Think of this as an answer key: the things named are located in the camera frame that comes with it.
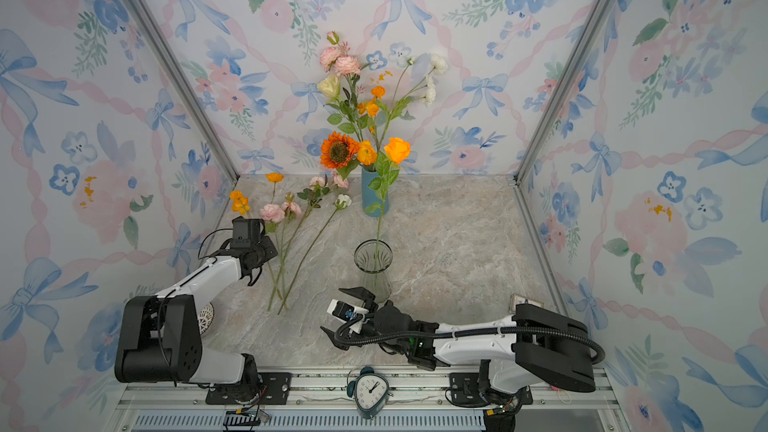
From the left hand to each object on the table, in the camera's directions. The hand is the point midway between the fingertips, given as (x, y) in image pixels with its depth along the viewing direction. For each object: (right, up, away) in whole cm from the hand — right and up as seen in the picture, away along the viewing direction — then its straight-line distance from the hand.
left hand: (266, 245), depth 92 cm
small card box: (+76, -15, -4) cm, 77 cm away
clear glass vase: (+34, -1, -14) cm, 37 cm away
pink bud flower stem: (+8, +15, +20) cm, 27 cm away
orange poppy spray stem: (-12, +13, +8) cm, 20 cm away
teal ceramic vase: (+31, +16, +16) cm, 38 cm away
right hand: (+25, -12, -20) cm, 34 cm away
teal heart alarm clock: (+34, -31, -22) cm, 51 cm away
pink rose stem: (+1, +9, +3) cm, 10 cm away
